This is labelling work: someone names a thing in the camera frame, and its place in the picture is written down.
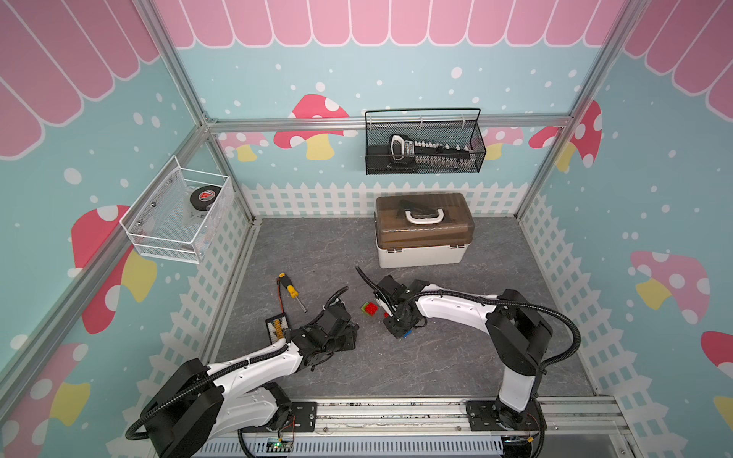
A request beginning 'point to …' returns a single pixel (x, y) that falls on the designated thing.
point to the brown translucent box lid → (408, 221)
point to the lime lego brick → (363, 308)
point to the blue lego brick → (408, 333)
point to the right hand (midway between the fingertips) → (397, 327)
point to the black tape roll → (202, 197)
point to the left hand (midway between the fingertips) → (353, 339)
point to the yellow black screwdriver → (292, 289)
